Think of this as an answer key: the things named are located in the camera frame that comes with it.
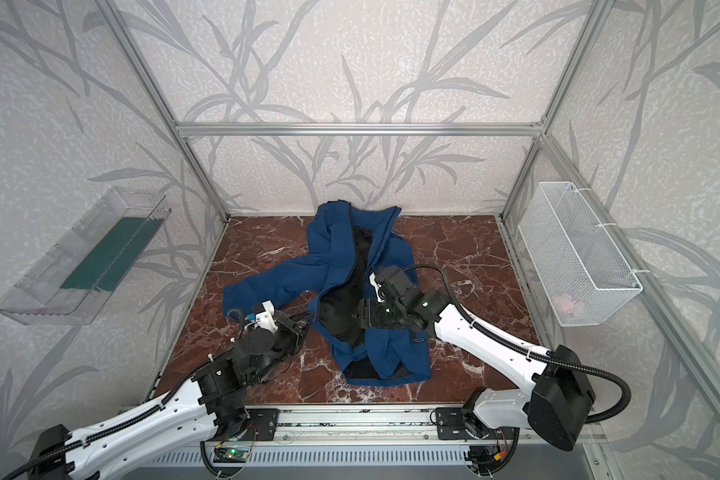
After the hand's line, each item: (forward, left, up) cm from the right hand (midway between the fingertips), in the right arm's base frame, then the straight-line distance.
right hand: (361, 309), depth 77 cm
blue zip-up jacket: (+29, +7, -10) cm, 32 cm away
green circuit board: (-30, +31, -16) cm, 46 cm away
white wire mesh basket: (-1, -47, +19) cm, 51 cm away
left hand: (0, +10, +3) cm, 10 cm away
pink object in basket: (-1, -50, +5) cm, 50 cm away
